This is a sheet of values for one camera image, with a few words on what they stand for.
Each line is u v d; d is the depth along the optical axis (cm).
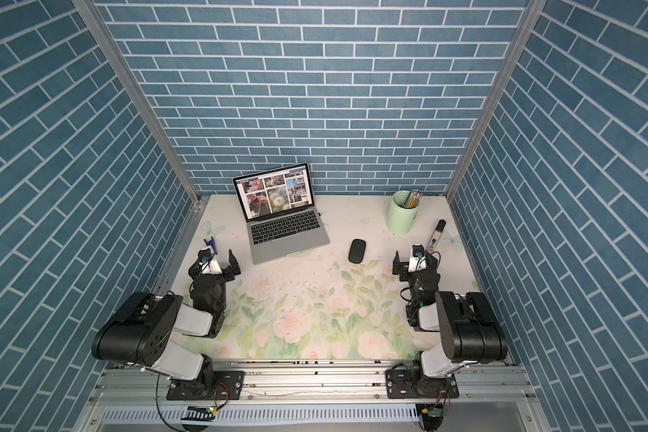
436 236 105
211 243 105
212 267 75
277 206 111
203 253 75
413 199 99
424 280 71
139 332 45
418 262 79
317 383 76
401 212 100
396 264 84
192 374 61
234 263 84
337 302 91
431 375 61
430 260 82
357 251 102
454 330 45
